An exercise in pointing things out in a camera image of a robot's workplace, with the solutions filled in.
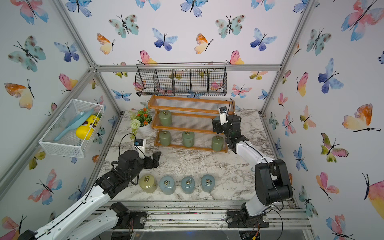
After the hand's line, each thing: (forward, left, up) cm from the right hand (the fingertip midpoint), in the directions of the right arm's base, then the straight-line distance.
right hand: (221, 116), depth 88 cm
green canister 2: (-7, +34, -15) cm, 38 cm away
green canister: (-2, +33, -1) cm, 33 cm away
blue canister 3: (-34, +7, -14) cm, 37 cm away
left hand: (-23, +35, -3) cm, 42 cm away
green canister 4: (-9, +1, -15) cm, 17 cm away
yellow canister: (-36, +37, -14) cm, 54 cm away
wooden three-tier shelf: (+13, +22, -23) cm, 34 cm away
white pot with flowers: (+2, +51, -9) cm, 51 cm away
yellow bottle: (-21, +64, +9) cm, 68 cm away
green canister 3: (-7, +19, -14) cm, 25 cm away
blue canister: (-36, +27, -14) cm, 47 cm away
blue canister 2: (-35, +17, -15) cm, 42 cm away
